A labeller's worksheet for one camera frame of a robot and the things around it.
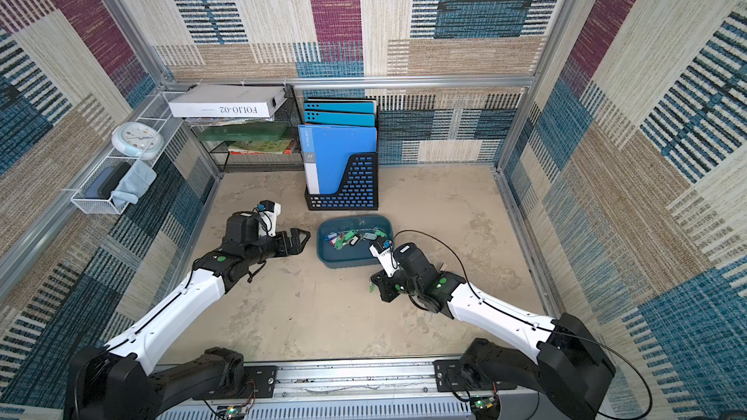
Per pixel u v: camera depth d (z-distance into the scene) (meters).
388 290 0.70
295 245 0.73
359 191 0.99
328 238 0.99
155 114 0.85
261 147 0.99
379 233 1.00
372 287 0.84
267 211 0.73
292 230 0.74
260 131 0.99
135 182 0.69
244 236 0.63
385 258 0.73
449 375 0.74
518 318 0.47
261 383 0.73
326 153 0.92
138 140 0.75
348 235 1.00
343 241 0.99
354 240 0.99
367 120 0.96
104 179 0.66
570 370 0.40
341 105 1.00
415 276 0.62
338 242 0.99
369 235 1.00
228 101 0.78
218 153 1.08
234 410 0.71
